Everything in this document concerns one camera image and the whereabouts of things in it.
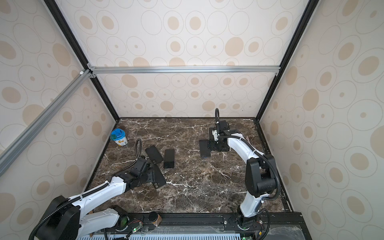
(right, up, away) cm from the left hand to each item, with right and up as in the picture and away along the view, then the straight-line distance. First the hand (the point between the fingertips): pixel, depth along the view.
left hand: (154, 172), depth 87 cm
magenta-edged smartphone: (+7, +6, +10) cm, 14 cm away
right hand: (+35, +14, +5) cm, 38 cm away
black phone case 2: (+2, -4, +2) cm, 4 cm away
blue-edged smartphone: (+31, +14, +16) cm, 37 cm away
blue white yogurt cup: (-26, +21, +10) cm, 35 cm away
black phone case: (-4, +9, +13) cm, 16 cm away
